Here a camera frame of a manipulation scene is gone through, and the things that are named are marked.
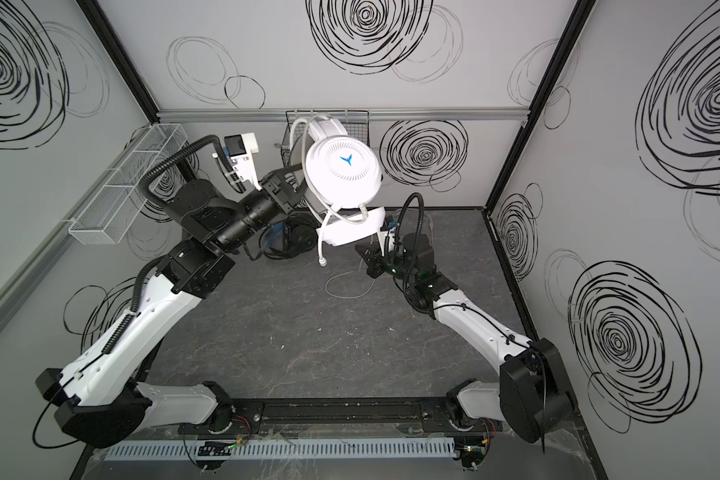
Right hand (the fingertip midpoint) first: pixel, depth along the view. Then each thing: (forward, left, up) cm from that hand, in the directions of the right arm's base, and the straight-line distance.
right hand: (353, 246), depth 76 cm
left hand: (-6, +5, +29) cm, 30 cm away
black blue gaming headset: (+19, +24, -18) cm, 35 cm away
